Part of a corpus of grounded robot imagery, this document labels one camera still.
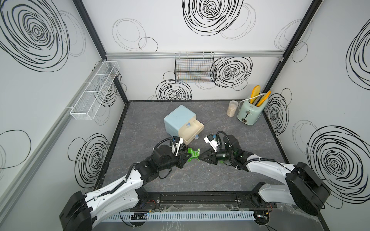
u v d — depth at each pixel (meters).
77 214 0.39
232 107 1.05
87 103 0.72
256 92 0.99
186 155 0.73
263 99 0.95
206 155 0.72
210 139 0.72
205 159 0.74
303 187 0.42
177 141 0.68
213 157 0.70
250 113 0.96
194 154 0.75
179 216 0.96
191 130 0.93
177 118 0.91
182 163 0.65
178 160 0.65
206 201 0.75
